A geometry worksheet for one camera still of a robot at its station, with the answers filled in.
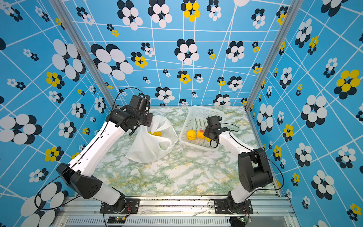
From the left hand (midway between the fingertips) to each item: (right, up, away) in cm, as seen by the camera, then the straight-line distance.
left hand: (148, 116), depth 77 cm
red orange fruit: (+31, -12, +20) cm, 39 cm away
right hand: (+37, -11, +17) cm, 42 cm away
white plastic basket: (+30, -3, +34) cm, 46 cm away
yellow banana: (+35, -15, +11) cm, 39 cm away
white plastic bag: (-1, -16, +6) cm, 17 cm away
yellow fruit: (+24, -12, +19) cm, 33 cm away
